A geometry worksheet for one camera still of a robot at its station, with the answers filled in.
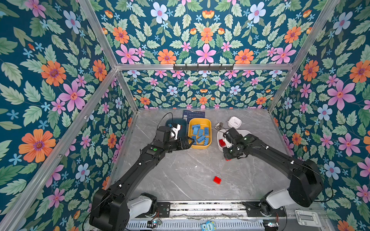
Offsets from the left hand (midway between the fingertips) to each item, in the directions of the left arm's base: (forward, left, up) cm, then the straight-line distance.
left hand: (190, 140), depth 78 cm
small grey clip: (+22, -22, -18) cm, 36 cm away
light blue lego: (+18, -8, -19) cm, 27 cm away
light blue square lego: (+19, -4, -17) cm, 26 cm away
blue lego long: (+11, -7, -17) cm, 22 cm away
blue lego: (+8, -11, -16) cm, 21 cm away
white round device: (+24, -35, -17) cm, 45 cm away
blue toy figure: (-38, -6, -17) cm, 42 cm away
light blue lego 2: (+19, -12, -18) cm, 29 cm away
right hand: (-4, -22, -11) cm, 25 cm away
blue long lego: (+14, -3, -18) cm, 23 cm away
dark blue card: (+36, 0, -18) cm, 40 cm away
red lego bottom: (-16, -14, -20) cm, 29 cm away
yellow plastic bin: (+26, -13, -17) cm, 34 cm away
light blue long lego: (+22, -3, -16) cm, 28 cm away
